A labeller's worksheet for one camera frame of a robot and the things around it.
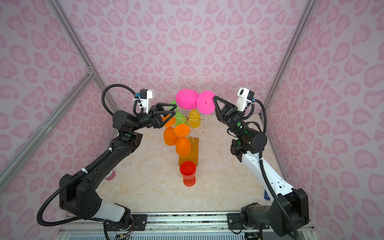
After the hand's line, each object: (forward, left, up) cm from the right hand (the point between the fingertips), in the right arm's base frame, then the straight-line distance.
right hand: (212, 104), depth 47 cm
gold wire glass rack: (+11, +8, -54) cm, 55 cm away
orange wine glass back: (+10, +20, -32) cm, 39 cm away
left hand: (+6, +14, -9) cm, 17 cm away
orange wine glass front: (+6, +13, -33) cm, 36 cm away
